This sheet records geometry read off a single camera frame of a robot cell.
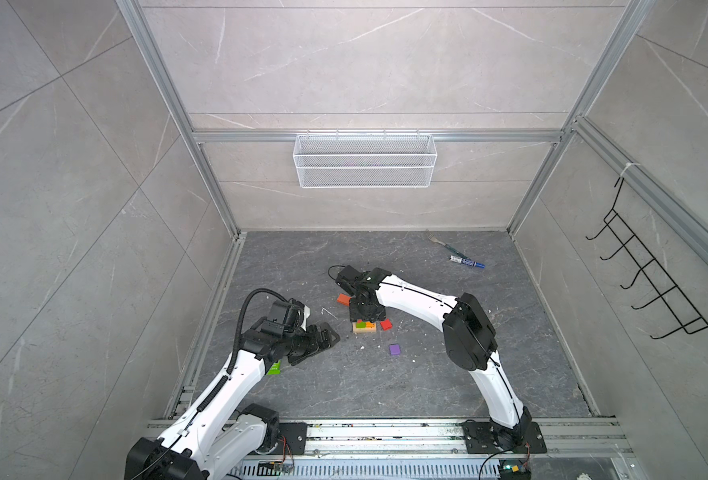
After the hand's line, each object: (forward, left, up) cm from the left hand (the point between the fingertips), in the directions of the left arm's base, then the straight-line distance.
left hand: (327, 337), depth 79 cm
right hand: (+11, -10, -8) cm, 17 cm away
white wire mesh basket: (+55, -11, +19) cm, 59 cm away
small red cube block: (+8, -18, -10) cm, 22 cm away
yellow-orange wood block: (+8, -12, -10) cm, 18 cm away
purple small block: (0, -19, -10) cm, 22 cm away
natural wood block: (+6, -10, -9) cm, 15 cm away
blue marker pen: (+34, -47, -10) cm, 59 cm away
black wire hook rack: (-4, -76, +21) cm, 79 cm away
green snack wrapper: (-4, +15, -10) cm, 19 cm away
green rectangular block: (+7, -10, -9) cm, 15 cm away
